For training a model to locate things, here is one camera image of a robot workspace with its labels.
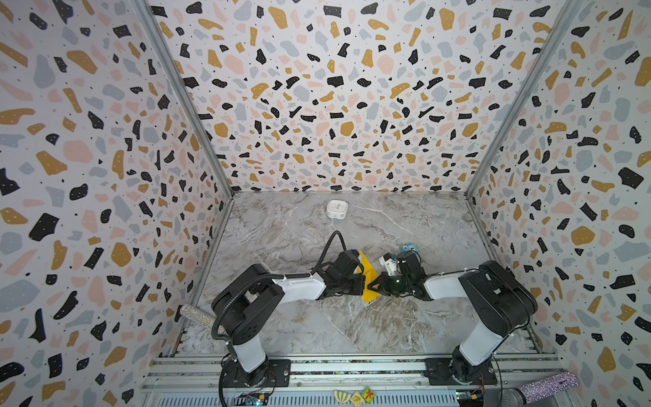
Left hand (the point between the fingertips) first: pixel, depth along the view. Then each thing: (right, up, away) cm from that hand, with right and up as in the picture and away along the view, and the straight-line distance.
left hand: (367, 283), depth 87 cm
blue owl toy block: (+18, +11, +14) cm, 25 cm away
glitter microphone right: (+39, -25, -20) cm, 50 cm away
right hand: (-1, -1, +3) cm, 3 cm away
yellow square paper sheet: (+1, +2, +7) cm, 7 cm away
